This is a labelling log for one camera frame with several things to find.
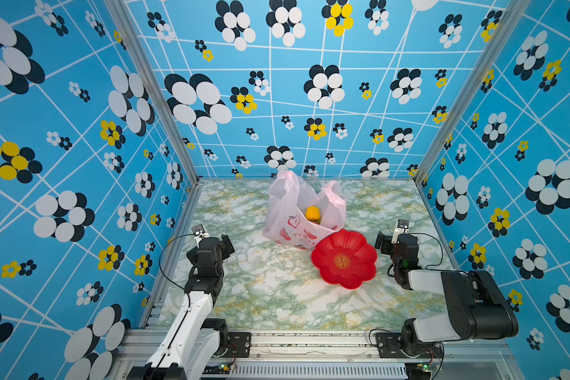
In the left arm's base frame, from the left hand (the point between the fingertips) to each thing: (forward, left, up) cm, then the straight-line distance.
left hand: (213, 238), depth 84 cm
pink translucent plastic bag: (+4, -30, +8) cm, 31 cm away
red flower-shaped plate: (-1, -50, -14) cm, 51 cm away
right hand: (+6, -70, -7) cm, 70 cm away
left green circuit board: (-37, -8, -14) cm, 40 cm away
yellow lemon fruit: (+16, -37, -6) cm, 41 cm away
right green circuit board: (-37, -66, -14) cm, 77 cm away
